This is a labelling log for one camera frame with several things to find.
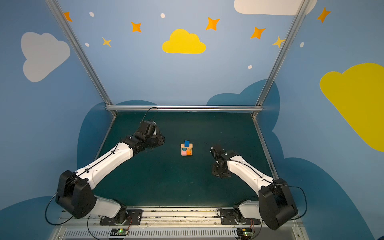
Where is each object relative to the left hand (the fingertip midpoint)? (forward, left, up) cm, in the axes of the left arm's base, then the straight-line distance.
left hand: (166, 138), depth 84 cm
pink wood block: (-1, -10, -16) cm, 18 cm away
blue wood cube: (+3, -11, -9) cm, 15 cm away
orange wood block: (+1, -13, -17) cm, 21 cm away
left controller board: (-43, +20, -18) cm, 51 cm away
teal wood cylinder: (+1, -10, -14) cm, 17 cm away
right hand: (-14, -31, -13) cm, 36 cm away
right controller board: (-42, -41, -19) cm, 62 cm away
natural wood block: (+1, -12, -13) cm, 18 cm away
